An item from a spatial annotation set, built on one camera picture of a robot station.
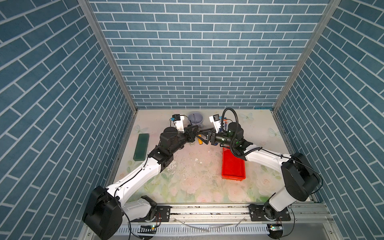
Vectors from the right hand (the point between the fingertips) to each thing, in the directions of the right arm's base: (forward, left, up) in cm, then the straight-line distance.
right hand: (196, 133), depth 76 cm
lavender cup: (+27, +4, -19) cm, 33 cm away
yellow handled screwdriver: (-4, -2, -1) cm, 5 cm away
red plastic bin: (-7, -22, -22) cm, 32 cm away
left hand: (+1, -1, +4) cm, 4 cm away
